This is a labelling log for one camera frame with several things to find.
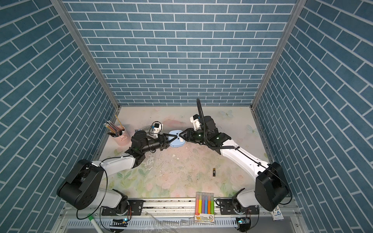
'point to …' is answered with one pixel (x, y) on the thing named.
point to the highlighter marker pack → (204, 208)
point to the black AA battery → (213, 172)
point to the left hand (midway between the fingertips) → (179, 141)
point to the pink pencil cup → (124, 139)
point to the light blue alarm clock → (178, 141)
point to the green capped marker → (91, 218)
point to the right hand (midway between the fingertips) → (182, 136)
